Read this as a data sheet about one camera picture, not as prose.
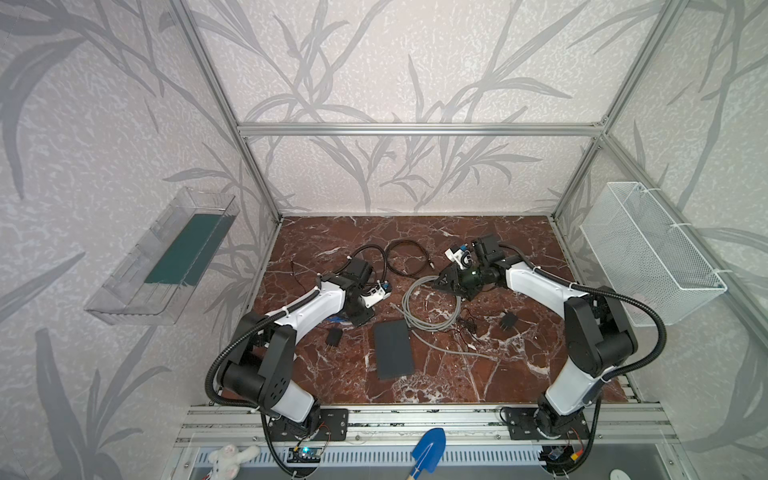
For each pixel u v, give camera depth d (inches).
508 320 35.5
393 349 34.0
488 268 27.8
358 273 28.6
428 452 27.5
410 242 44.1
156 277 24.8
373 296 31.6
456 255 33.4
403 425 29.7
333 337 35.3
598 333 18.7
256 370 17.3
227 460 25.8
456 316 35.9
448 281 31.6
